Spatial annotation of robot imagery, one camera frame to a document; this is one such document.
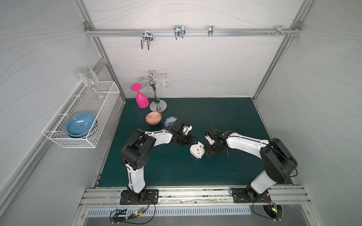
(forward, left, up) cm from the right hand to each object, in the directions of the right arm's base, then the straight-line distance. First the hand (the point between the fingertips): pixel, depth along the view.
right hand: (210, 150), depth 90 cm
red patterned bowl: (+24, +42, 0) cm, 49 cm away
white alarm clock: (-2, +8, +2) cm, 9 cm away
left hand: (+2, +9, +3) cm, 10 cm away
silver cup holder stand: (+36, +42, +1) cm, 55 cm away
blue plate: (-7, +63, +35) cm, 72 cm away
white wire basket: (+10, +69, +34) cm, 78 cm away
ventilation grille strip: (-35, +54, 0) cm, 65 cm away
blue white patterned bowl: (+18, +28, +6) cm, 34 cm away
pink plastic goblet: (+27, +47, +18) cm, 57 cm away
